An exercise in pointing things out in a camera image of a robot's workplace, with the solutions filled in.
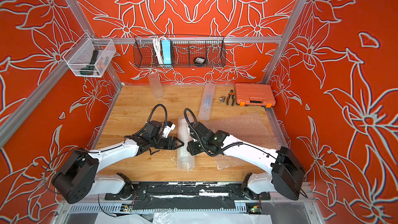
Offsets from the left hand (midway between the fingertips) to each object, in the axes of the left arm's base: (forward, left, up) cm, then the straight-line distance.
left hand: (180, 144), depth 82 cm
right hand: (-4, -4, +4) cm, 7 cm away
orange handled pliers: (+44, -32, -5) cm, 55 cm away
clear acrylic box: (+39, +59, +27) cm, 75 cm away
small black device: (+47, -7, +22) cm, 52 cm away
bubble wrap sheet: (+16, -44, -6) cm, 47 cm away
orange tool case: (+41, -47, -1) cm, 63 cm away
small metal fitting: (+38, -24, -5) cm, 45 cm away
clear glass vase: (+41, +23, +2) cm, 48 cm away
